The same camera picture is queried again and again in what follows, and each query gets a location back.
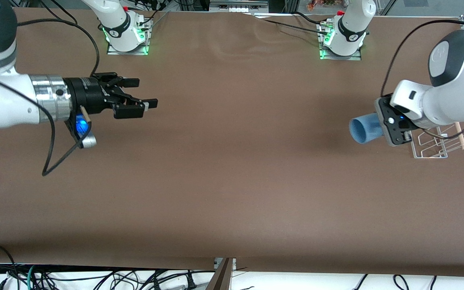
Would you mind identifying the thin black table cable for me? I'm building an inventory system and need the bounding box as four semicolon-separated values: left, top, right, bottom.
252;11;329;35

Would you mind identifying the brown wooden post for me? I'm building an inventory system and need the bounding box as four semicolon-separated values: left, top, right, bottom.
206;258;234;290

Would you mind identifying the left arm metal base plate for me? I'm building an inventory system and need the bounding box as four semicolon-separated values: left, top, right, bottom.
318;22;362;61

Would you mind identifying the white socket strip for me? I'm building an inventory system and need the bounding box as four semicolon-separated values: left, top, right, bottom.
209;0;269;13

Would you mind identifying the white wire dish rack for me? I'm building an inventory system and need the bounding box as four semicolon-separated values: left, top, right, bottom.
410;121;464;160

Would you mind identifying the blue plastic cup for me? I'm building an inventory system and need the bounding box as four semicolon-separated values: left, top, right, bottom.
349;113;385;145

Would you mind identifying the orange packaged item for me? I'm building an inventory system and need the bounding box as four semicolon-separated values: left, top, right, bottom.
307;0;339;12

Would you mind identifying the brown table cover sheet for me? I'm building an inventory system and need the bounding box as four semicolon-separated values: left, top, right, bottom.
0;7;464;278

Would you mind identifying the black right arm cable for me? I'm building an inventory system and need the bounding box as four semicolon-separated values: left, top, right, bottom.
0;18;100;177

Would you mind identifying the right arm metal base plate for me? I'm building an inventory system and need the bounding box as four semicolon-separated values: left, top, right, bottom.
106;16;152;56

